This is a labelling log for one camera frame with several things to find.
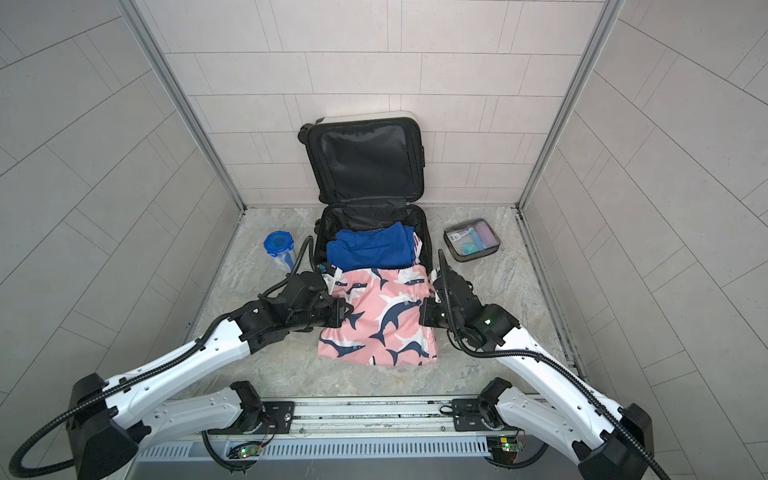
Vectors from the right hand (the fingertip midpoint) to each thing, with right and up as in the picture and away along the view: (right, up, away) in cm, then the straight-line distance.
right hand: (416, 312), depth 74 cm
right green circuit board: (+20, -30, -7) cm, 36 cm away
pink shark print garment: (-8, -4, -2) cm, 9 cm away
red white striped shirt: (+2, +15, +22) cm, 26 cm away
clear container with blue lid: (-41, +16, +16) cm, 47 cm away
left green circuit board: (-37, -27, -10) cm, 47 cm away
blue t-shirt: (-8, +16, +23) cm, 29 cm away
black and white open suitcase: (-14, +40, +24) cm, 48 cm away
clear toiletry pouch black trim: (+22, +17, +32) cm, 42 cm away
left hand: (-13, +1, -1) cm, 14 cm away
